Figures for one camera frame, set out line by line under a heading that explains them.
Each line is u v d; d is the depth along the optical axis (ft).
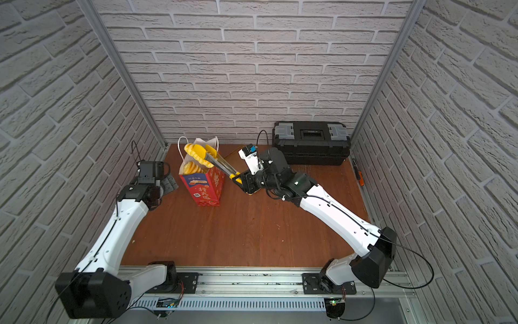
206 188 2.69
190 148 2.43
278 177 1.68
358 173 3.60
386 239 1.32
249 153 1.93
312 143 3.20
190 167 2.58
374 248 1.29
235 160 2.39
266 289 2.43
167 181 2.34
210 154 2.37
